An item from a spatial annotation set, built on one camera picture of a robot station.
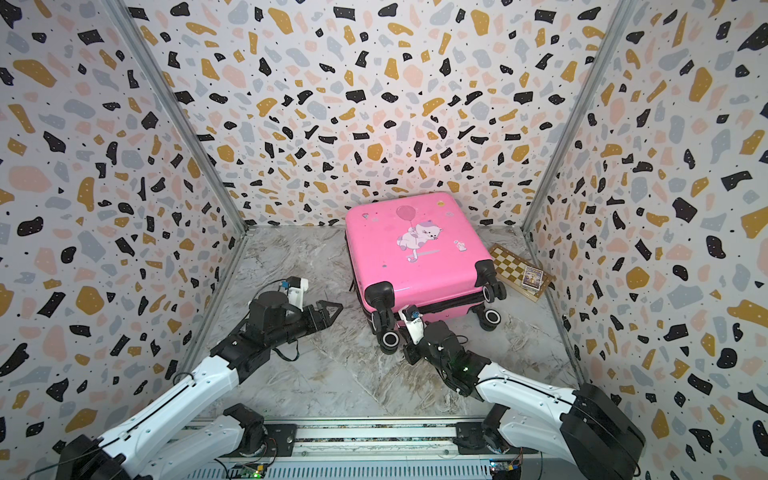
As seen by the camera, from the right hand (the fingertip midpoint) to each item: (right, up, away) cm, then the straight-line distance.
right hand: (401, 330), depth 81 cm
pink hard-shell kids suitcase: (+5, +22, +4) cm, 23 cm away
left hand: (-16, +6, -4) cm, 18 cm away
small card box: (+44, +12, +20) cm, 50 cm away
